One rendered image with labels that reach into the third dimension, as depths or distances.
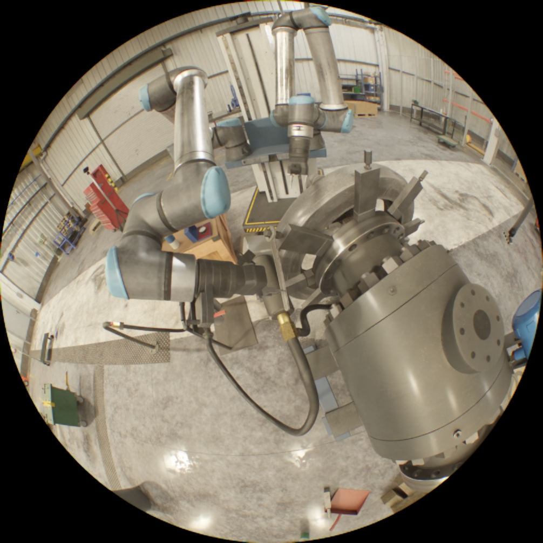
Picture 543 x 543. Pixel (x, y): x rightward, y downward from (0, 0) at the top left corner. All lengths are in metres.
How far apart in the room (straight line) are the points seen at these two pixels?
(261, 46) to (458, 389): 1.67
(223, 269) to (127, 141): 9.69
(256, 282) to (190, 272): 0.13
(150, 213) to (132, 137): 9.42
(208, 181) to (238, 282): 0.19
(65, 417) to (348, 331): 3.05
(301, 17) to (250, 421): 2.15
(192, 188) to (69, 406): 2.98
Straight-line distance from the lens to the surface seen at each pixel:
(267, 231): 0.49
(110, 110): 10.18
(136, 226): 0.36
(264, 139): 1.34
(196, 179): 0.33
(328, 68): 1.02
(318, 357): 0.99
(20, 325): 10.38
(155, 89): 0.79
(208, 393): 1.45
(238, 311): 1.43
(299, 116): 0.68
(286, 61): 0.95
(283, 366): 1.26
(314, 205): 0.54
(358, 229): 0.62
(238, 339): 1.36
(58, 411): 2.99
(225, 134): 1.22
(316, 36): 1.02
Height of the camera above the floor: 1.24
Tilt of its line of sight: 55 degrees down
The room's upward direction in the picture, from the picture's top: 21 degrees counter-clockwise
